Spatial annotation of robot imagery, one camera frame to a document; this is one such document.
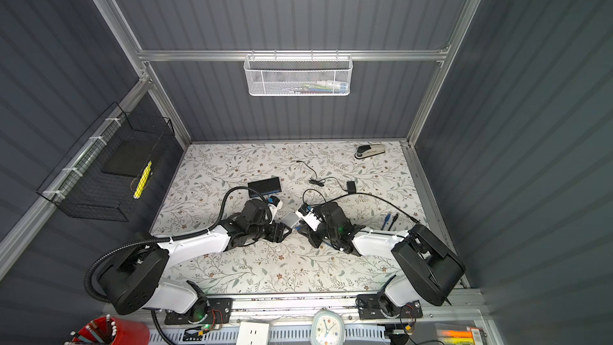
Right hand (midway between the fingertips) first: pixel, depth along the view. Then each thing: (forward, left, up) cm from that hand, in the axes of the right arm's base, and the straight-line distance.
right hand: (303, 230), depth 86 cm
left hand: (+1, +7, -1) cm, 7 cm away
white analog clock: (-29, -8, -2) cm, 30 cm away
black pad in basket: (+12, +54, +27) cm, 62 cm away
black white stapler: (+40, -28, -2) cm, 49 cm away
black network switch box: (+22, +18, -5) cm, 29 cm away
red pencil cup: (-31, +45, +12) cm, 56 cm away
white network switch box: (+5, +5, -1) cm, 7 cm away
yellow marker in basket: (+5, +47, +25) cm, 54 cm away
